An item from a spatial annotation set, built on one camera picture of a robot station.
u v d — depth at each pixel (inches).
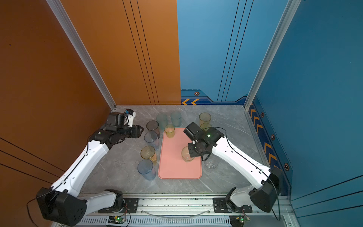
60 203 15.1
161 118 39.1
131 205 29.3
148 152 33.3
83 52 34.1
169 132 39.6
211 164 34.2
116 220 27.9
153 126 35.8
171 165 34.2
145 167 30.4
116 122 23.2
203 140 19.3
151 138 36.3
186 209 28.6
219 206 28.6
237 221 27.6
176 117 40.2
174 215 28.0
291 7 27.5
